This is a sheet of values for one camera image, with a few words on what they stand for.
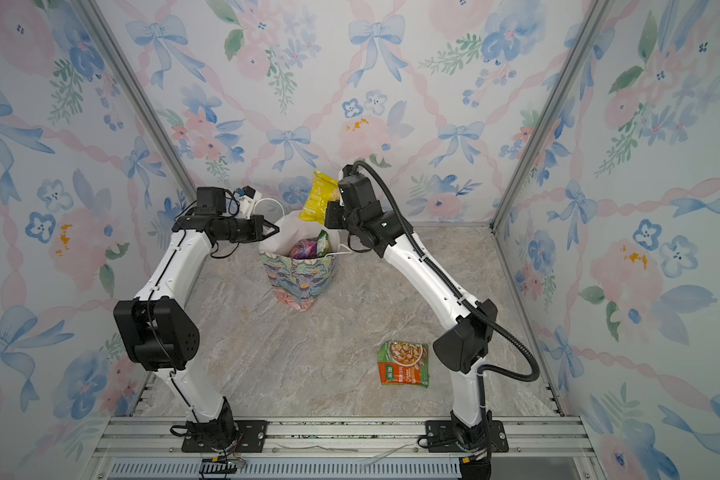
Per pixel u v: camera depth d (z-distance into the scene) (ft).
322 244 2.97
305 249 2.89
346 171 2.17
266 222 2.64
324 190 2.51
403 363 2.81
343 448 2.41
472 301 1.59
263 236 2.64
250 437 2.42
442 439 2.40
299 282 2.79
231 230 2.37
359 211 1.84
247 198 2.55
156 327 1.56
